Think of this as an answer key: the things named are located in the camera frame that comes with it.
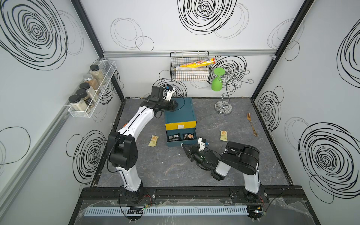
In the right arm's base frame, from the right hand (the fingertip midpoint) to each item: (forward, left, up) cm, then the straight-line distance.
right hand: (181, 147), depth 79 cm
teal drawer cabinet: (+14, -1, +9) cm, 17 cm away
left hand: (+24, +4, +10) cm, 26 cm away
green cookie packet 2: (+8, +20, -11) cm, 24 cm away
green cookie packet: (+15, -29, -11) cm, 34 cm away
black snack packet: (+7, +5, -3) cm, 10 cm away
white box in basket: (+39, -8, +22) cm, 45 cm away
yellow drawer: (+10, +1, +7) cm, 12 cm away
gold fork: (+33, -51, -13) cm, 62 cm away
